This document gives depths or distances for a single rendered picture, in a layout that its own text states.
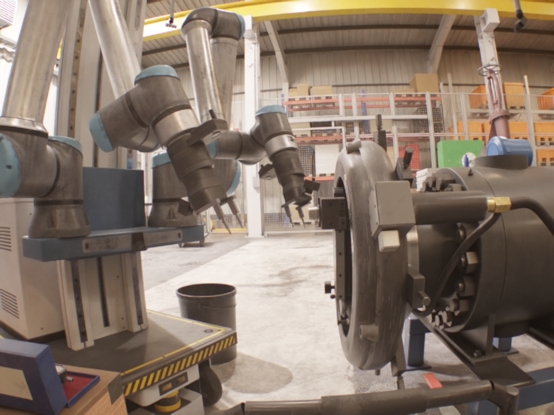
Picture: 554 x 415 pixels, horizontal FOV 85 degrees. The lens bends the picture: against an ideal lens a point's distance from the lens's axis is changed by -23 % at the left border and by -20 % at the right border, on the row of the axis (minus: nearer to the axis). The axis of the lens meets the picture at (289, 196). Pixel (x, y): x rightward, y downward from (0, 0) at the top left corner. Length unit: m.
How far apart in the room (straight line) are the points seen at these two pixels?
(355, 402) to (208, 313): 1.42
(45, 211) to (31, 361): 0.54
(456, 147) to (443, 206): 7.70
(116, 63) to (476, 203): 0.94
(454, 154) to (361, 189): 7.60
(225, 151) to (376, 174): 0.44
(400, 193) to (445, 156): 7.63
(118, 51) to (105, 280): 0.81
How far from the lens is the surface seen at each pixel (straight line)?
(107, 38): 1.04
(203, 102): 1.18
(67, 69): 1.35
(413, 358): 1.80
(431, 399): 0.46
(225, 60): 1.45
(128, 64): 0.98
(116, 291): 1.45
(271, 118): 1.09
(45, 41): 1.00
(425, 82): 13.49
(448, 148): 8.49
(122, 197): 1.35
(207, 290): 2.07
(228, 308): 1.83
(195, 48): 1.32
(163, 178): 1.33
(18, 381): 0.66
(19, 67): 0.99
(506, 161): 1.35
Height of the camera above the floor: 0.80
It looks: 1 degrees up
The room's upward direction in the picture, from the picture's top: 2 degrees counter-clockwise
